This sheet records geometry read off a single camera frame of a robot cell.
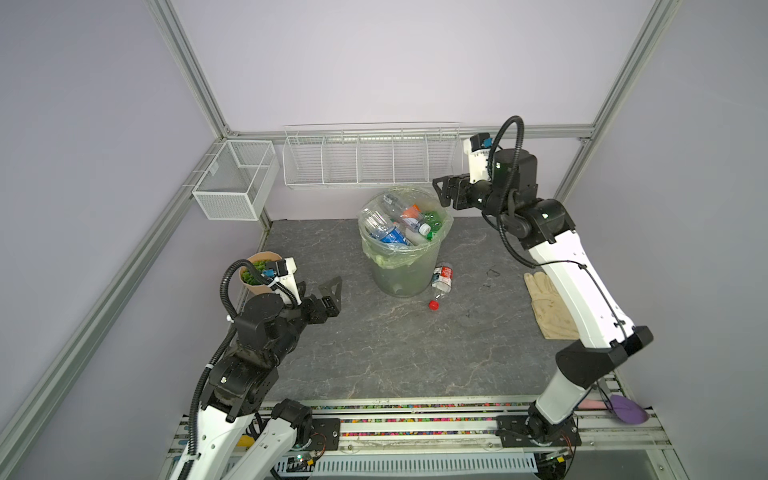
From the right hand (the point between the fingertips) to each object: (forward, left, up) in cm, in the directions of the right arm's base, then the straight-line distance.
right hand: (448, 180), depth 68 cm
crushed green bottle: (+7, +1, -20) cm, 21 cm away
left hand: (-21, +28, -12) cm, 37 cm away
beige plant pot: (+4, +56, -32) cm, 65 cm away
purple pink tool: (-38, -48, -45) cm, 76 cm away
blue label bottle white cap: (-2, +16, -14) cm, 21 cm away
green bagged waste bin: (-5, +10, -28) cm, 31 cm away
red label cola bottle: (-1, -2, -42) cm, 42 cm away
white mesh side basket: (+24, +67, -19) cm, 74 cm away
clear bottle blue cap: (+10, +13, -17) cm, 23 cm away
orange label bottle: (+12, +7, -21) cm, 25 cm away
